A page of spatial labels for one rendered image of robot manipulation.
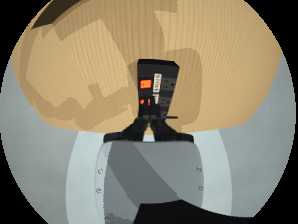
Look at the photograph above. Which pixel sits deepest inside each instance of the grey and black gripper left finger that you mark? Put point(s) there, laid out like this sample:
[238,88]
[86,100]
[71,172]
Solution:
[134,131]

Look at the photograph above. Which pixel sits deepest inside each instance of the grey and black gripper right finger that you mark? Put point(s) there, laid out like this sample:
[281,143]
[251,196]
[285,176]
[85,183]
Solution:
[164,131]

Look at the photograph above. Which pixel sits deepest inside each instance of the black power strip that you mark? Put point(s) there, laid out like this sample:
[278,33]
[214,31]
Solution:
[158,78]

